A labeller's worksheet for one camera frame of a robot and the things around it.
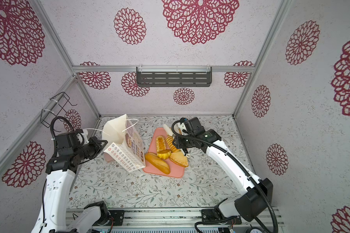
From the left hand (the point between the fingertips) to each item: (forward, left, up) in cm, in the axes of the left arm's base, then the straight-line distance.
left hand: (107, 143), depth 74 cm
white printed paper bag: (-4, -11, 0) cm, 11 cm away
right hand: (+2, -35, 0) cm, 35 cm away
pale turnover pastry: (+2, -37, -21) cm, 43 cm away
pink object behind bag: (-8, -2, -1) cm, 8 cm away
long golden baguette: (-2, -24, -19) cm, 31 cm away
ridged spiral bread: (+11, -33, -22) cm, 41 cm away
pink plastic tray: (-5, -35, -25) cm, 43 cm away
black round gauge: (-35, -71, -22) cm, 83 cm away
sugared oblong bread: (+14, -25, -21) cm, 35 cm away
